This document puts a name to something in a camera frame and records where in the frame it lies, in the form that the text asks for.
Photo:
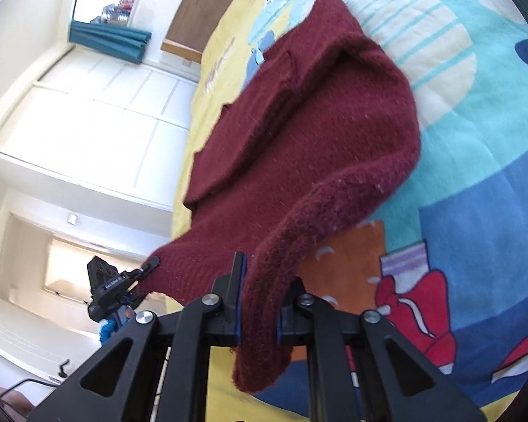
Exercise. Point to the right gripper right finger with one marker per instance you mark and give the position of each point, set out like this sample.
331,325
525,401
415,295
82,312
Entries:
361,368

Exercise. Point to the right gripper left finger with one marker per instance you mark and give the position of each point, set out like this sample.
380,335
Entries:
155,367

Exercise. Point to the dark red knit sweater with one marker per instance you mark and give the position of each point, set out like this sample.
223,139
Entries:
323,134

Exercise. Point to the yellow dinosaur bed cover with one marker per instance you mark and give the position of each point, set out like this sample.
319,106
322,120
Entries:
446,258

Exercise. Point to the white wardrobe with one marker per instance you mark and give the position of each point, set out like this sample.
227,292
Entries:
102,138

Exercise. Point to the teal curtain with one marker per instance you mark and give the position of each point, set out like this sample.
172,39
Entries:
127,44

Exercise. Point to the wooden headboard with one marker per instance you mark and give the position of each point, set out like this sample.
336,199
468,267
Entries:
191,27

